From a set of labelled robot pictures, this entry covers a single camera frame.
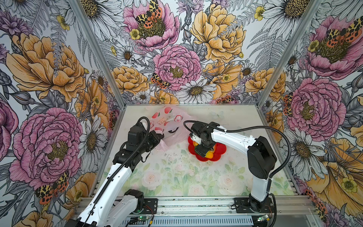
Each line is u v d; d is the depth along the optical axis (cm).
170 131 89
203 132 66
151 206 74
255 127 54
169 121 99
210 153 89
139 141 55
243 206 74
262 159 48
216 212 73
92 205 41
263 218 72
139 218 71
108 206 43
